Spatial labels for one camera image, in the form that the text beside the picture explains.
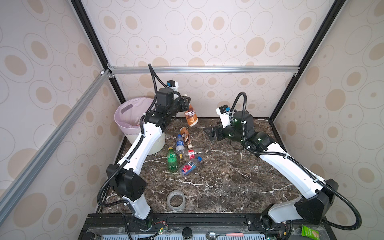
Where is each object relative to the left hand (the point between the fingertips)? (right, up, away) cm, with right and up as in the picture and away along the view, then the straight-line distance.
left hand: (192, 95), depth 72 cm
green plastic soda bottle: (-13, -36, +20) cm, 43 cm away
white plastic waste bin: (-22, -27, +23) cm, 41 cm away
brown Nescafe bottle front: (-1, -10, +2) cm, 10 cm away
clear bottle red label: (-1, -31, +23) cm, 38 cm away
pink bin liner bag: (-40, -7, +20) cm, 45 cm away
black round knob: (-2, -61, -9) cm, 61 cm away
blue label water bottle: (-8, -26, +25) cm, 38 cm away
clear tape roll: (-9, -51, +9) cm, 52 cm away
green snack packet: (+55, -65, -2) cm, 86 cm away
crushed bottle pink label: (-2, -39, +16) cm, 42 cm away
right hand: (+9, -15, -1) cm, 17 cm away
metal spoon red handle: (+10, -68, 0) cm, 69 cm away
